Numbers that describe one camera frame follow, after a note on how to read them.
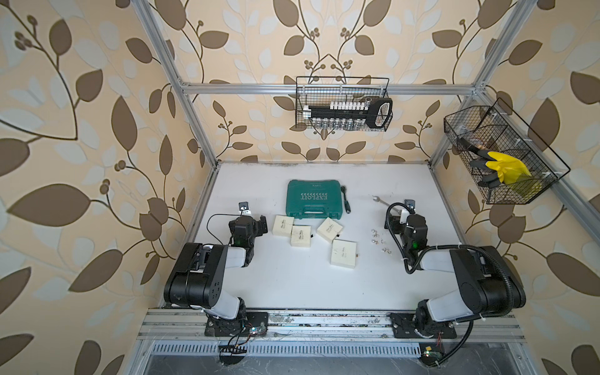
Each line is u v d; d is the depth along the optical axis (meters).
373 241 0.93
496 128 0.79
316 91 0.91
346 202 1.05
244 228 0.72
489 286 0.44
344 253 0.87
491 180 0.64
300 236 0.91
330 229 0.94
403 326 0.73
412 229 0.71
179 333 0.74
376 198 1.07
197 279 0.45
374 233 0.96
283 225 0.94
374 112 0.83
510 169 0.68
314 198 1.02
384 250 0.91
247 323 0.74
